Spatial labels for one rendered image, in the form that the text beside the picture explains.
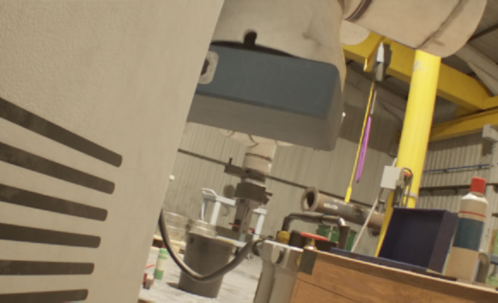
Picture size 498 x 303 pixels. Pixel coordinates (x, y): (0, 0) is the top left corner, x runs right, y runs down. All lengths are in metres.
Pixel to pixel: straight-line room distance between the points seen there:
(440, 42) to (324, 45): 0.21
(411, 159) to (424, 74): 0.86
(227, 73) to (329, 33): 0.12
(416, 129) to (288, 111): 4.21
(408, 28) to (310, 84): 0.22
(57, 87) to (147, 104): 0.07
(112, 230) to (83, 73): 0.08
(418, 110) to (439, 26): 4.08
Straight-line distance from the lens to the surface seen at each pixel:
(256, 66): 0.51
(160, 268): 3.22
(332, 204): 8.30
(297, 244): 1.33
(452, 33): 0.67
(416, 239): 0.96
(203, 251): 2.99
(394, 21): 0.65
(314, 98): 0.48
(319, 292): 0.84
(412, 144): 4.63
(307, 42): 0.51
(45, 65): 0.17
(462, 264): 1.05
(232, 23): 0.52
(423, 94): 4.78
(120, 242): 0.25
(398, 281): 0.68
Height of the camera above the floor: 0.48
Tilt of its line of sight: 9 degrees up
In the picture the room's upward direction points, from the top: 15 degrees clockwise
